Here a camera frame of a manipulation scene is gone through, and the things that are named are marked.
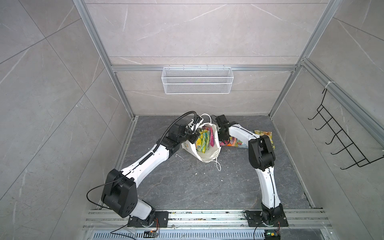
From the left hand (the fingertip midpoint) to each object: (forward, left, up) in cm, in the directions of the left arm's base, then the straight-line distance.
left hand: (198, 124), depth 80 cm
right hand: (+9, -14, -25) cm, 30 cm away
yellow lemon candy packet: (+1, -1, -19) cm, 19 cm away
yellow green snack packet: (+9, -52, -23) cm, 57 cm away
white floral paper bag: (-9, -8, -17) cm, 21 cm away
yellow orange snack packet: (+3, -25, -23) cm, 34 cm away
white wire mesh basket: (+37, -1, +4) cm, 37 cm away
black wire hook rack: (-23, -64, +6) cm, 69 cm away
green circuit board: (-49, -33, -26) cm, 65 cm away
